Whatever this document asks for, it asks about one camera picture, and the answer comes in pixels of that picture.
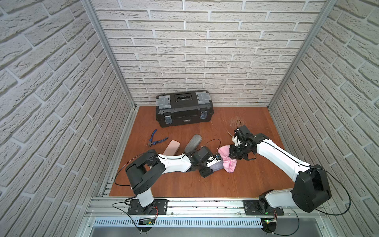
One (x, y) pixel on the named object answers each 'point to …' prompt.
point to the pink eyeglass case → (172, 147)
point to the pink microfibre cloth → (229, 164)
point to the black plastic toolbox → (183, 107)
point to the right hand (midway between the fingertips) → (231, 156)
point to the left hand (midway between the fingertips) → (211, 165)
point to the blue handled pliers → (150, 142)
